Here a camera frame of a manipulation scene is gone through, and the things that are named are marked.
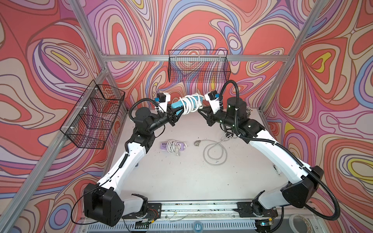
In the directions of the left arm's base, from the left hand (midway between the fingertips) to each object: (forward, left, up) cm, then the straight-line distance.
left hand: (184, 107), depth 65 cm
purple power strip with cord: (0, +8, -33) cm, 34 cm away
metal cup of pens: (+20, -42, -22) cm, 52 cm away
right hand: (+1, -7, -5) cm, 9 cm away
